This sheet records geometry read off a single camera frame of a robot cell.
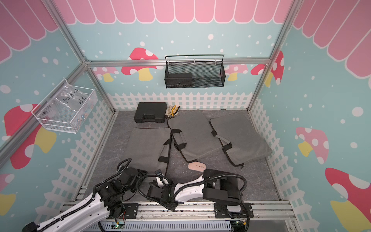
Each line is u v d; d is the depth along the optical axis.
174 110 1.20
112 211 0.64
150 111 1.15
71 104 0.71
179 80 0.93
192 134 1.03
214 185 0.49
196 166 0.88
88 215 0.52
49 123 0.65
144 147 0.95
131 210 0.75
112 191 0.60
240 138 0.98
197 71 0.96
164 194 0.61
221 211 0.74
